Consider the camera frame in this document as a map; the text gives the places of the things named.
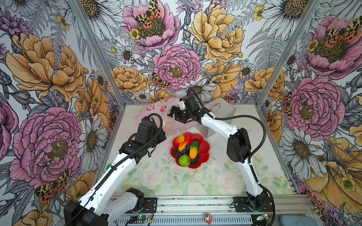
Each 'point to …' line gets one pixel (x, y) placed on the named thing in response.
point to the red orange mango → (182, 146)
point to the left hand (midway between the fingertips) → (164, 136)
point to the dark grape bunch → (177, 153)
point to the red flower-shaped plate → (204, 149)
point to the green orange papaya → (193, 149)
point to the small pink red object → (208, 218)
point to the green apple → (184, 160)
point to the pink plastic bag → (171, 126)
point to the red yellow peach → (178, 140)
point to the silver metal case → (219, 108)
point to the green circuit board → (140, 219)
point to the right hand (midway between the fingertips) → (169, 119)
